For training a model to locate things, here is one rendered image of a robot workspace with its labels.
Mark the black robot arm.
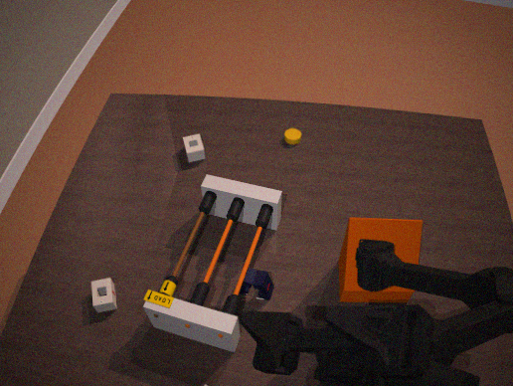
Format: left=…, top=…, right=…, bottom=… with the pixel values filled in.
left=313, top=239, right=513, bottom=386

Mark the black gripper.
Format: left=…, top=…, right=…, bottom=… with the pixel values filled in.
left=240, top=304, right=432, bottom=386

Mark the yellow short cylinder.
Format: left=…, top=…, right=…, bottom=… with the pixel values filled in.
left=284, top=129, right=301, bottom=144

